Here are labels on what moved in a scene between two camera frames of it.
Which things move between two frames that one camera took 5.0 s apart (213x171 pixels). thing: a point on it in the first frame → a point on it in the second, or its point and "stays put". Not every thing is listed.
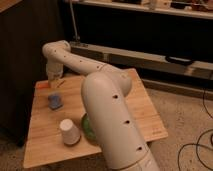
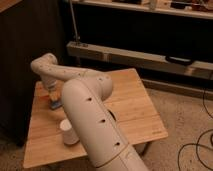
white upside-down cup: (70, 133) stays put
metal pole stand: (76, 38) stays put
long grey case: (146, 62) stays put
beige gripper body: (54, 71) → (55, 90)
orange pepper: (42, 84) → (44, 97)
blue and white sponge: (54, 102) stays put
